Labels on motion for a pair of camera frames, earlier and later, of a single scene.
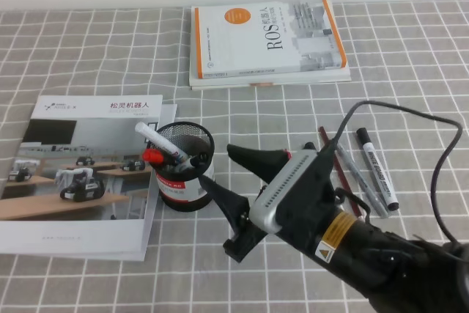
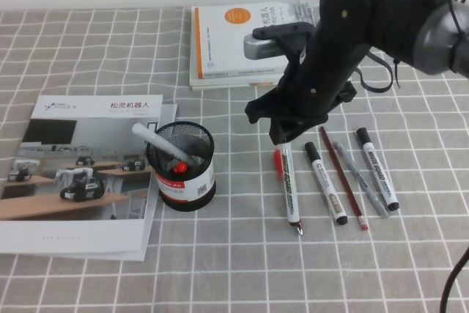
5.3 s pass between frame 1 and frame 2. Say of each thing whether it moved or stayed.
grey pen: stayed
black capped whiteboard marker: stayed
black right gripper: moved
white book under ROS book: stayed
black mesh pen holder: stayed
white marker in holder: stayed
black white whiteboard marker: moved
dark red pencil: stayed
